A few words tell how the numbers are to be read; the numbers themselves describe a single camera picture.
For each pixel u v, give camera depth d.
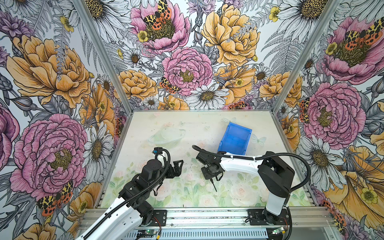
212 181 0.86
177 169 0.67
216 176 0.76
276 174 0.48
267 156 0.50
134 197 0.49
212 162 0.67
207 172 0.78
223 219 0.76
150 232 0.71
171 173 0.66
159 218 0.73
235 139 1.03
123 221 0.58
